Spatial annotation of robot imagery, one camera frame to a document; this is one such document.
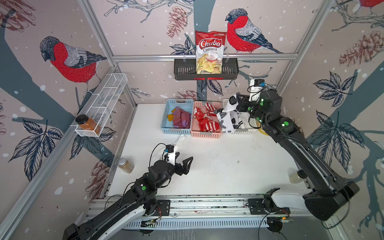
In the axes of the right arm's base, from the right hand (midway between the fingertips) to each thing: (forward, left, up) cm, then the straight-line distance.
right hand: (237, 93), depth 69 cm
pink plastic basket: (+2, +20, -36) cm, 41 cm away
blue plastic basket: (+8, +42, -40) cm, 58 cm away
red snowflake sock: (+18, +18, -38) cm, 46 cm away
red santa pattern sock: (+10, +13, -37) cm, 41 cm away
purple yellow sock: (+17, +36, -36) cm, 53 cm away
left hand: (-20, +23, -24) cm, 39 cm away
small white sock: (-4, +31, -39) cm, 50 cm away
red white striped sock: (+21, +10, -33) cm, 41 cm away
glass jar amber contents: (-24, +58, -32) cm, 70 cm away
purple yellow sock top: (+11, +31, -34) cm, 47 cm away
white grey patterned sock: (+2, +2, -24) cm, 24 cm away
